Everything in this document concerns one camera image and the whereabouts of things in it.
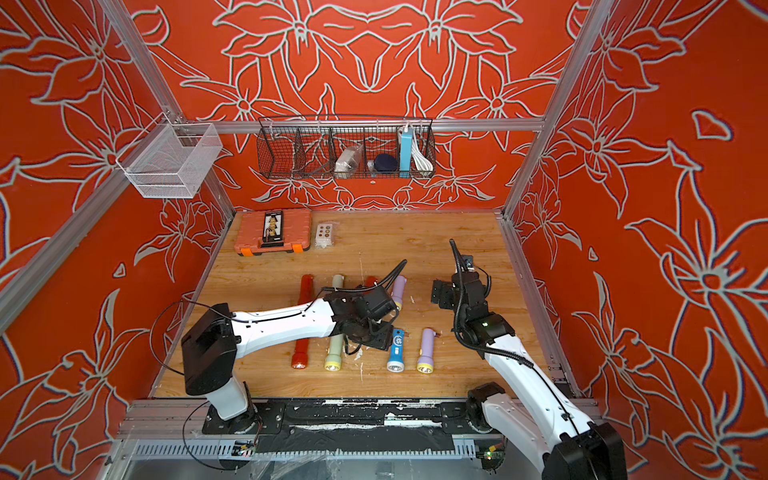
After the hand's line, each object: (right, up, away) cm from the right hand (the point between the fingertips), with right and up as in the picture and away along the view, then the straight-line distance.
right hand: (446, 281), depth 81 cm
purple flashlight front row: (-6, -21, -2) cm, 22 cm away
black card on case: (-57, +15, +23) cm, 64 cm away
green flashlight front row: (-31, -22, -2) cm, 38 cm away
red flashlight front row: (-41, -21, -1) cm, 46 cm away
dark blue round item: (-17, +37, +14) cm, 43 cm away
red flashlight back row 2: (-22, -3, +17) cm, 28 cm away
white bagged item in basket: (-29, +36, +10) cm, 48 cm away
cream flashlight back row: (-33, -2, +15) cm, 36 cm away
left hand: (-16, -16, -2) cm, 23 cm away
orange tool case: (-49, +15, +25) cm, 57 cm away
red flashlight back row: (-43, -5, +15) cm, 46 cm away
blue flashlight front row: (-14, -21, -2) cm, 26 cm away
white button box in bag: (-39, +13, +26) cm, 49 cm away
